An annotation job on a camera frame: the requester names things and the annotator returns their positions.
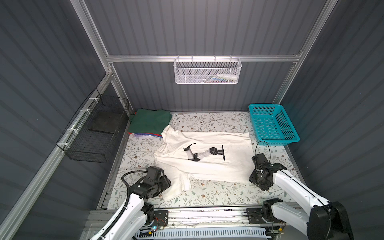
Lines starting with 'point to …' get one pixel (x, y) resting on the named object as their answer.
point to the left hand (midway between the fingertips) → (167, 184)
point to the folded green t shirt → (149, 121)
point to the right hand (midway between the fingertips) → (255, 183)
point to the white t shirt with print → (217, 156)
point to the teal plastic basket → (272, 125)
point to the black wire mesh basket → (97, 131)
